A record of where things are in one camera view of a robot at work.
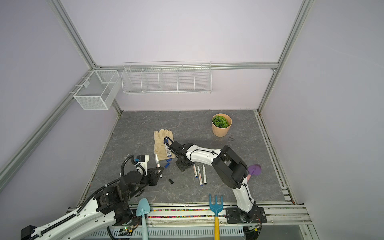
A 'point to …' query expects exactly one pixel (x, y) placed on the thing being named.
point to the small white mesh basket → (99, 90)
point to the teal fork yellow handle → (216, 208)
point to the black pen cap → (170, 181)
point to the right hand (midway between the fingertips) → (185, 165)
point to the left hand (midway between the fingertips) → (163, 171)
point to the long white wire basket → (167, 77)
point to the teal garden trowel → (143, 208)
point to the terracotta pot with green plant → (221, 123)
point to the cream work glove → (159, 146)
